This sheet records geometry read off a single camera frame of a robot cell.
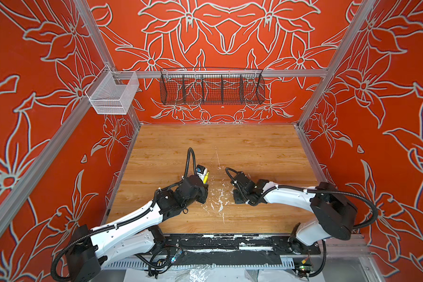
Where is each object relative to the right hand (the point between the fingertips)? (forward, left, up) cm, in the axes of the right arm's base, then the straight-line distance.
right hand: (233, 197), depth 87 cm
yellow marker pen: (+2, +13, +18) cm, 22 cm away
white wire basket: (+49, +65, +31) cm, 87 cm away
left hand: (+1, +13, +14) cm, 19 cm away
